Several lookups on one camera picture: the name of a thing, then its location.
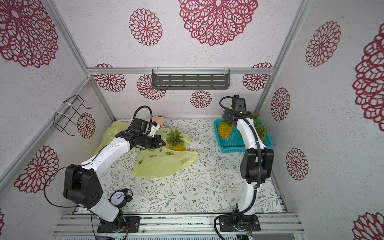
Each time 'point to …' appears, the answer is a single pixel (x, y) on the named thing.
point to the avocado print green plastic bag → (160, 161)
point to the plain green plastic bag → (109, 134)
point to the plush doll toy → (159, 119)
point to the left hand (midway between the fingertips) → (165, 144)
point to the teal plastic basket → (234, 143)
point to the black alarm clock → (120, 198)
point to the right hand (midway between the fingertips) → (230, 110)
